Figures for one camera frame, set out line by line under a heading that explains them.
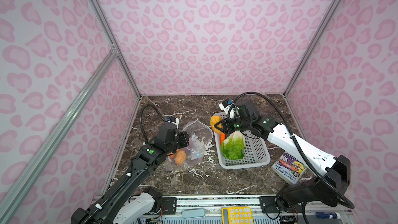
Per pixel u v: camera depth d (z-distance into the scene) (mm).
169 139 569
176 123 697
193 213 690
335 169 411
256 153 881
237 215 694
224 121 651
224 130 676
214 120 726
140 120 1070
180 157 839
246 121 603
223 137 932
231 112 663
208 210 721
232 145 827
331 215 687
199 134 982
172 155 654
